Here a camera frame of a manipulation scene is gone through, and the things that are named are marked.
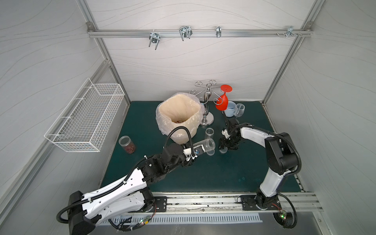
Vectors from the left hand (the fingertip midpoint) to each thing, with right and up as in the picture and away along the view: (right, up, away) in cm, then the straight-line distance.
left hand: (191, 146), depth 70 cm
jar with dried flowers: (+12, +4, +22) cm, 25 cm away
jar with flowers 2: (+7, +3, -10) cm, 13 cm away
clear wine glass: (+35, +19, +33) cm, 52 cm away
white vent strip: (+1, -35, 0) cm, 35 cm away
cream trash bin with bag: (-8, +19, +25) cm, 32 cm away
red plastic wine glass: (+18, +23, +14) cm, 32 cm away
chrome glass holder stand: (+12, +13, +38) cm, 42 cm away
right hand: (+21, -6, +24) cm, 32 cm away
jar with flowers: (-39, -1, +15) cm, 41 cm away
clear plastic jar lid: (+13, -9, +22) cm, 27 cm away
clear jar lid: (+21, -8, +22) cm, 31 cm away
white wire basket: (-51, +11, -2) cm, 52 cm away
